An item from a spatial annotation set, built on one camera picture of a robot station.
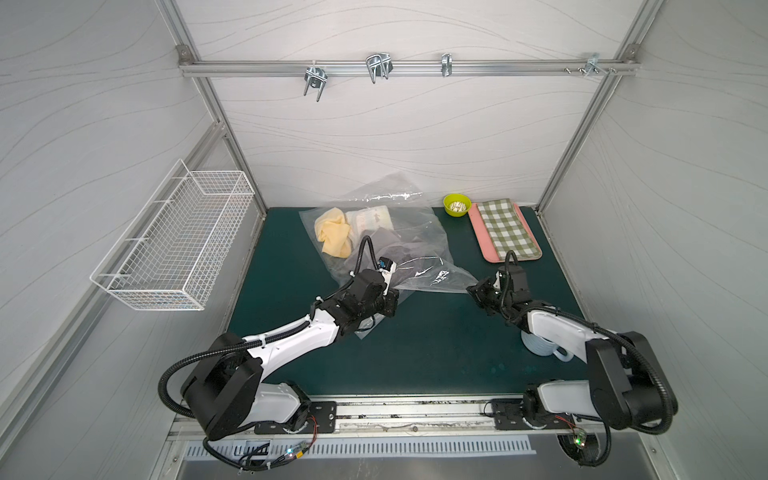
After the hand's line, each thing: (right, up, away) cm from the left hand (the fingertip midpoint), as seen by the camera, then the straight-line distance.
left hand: (397, 291), depth 83 cm
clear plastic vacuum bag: (-2, +24, +32) cm, 40 cm away
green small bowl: (+25, +28, +35) cm, 52 cm away
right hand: (+23, 0, +8) cm, 24 cm away
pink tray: (+34, +14, +28) cm, 47 cm away
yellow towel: (-24, +18, +28) cm, 41 cm away
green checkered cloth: (+44, +18, +31) cm, 57 cm away
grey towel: (+5, +8, +6) cm, 11 cm away
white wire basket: (-53, +11, -16) cm, 56 cm away
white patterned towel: (-11, +22, +29) cm, 38 cm away
